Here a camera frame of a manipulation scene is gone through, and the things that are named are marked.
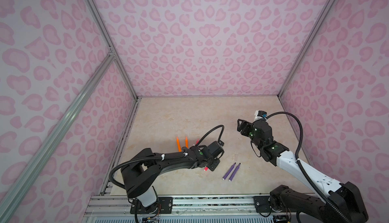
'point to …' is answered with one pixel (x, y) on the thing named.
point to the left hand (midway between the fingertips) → (216, 159)
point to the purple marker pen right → (234, 173)
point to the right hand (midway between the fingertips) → (242, 120)
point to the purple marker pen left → (228, 171)
